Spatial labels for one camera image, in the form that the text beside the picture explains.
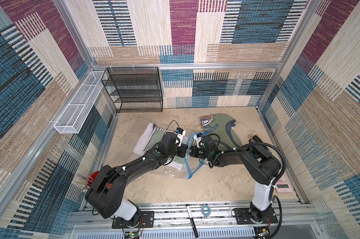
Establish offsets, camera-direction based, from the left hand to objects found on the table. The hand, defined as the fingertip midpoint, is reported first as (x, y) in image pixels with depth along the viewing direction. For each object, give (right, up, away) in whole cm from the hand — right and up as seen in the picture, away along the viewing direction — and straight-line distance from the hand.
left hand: (188, 146), depth 85 cm
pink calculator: (+51, -20, -4) cm, 55 cm away
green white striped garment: (-25, +4, +17) cm, 30 cm away
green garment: (+25, +10, +20) cm, 33 cm away
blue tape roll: (+10, -31, -8) cm, 34 cm away
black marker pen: (+1, -34, -13) cm, 37 cm away
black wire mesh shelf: (-38, +38, +23) cm, 59 cm away
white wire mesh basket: (-55, +14, -15) cm, 59 cm away
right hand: (0, -4, +9) cm, 10 cm away
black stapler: (+43, +3, +12) cm, 45 cm away
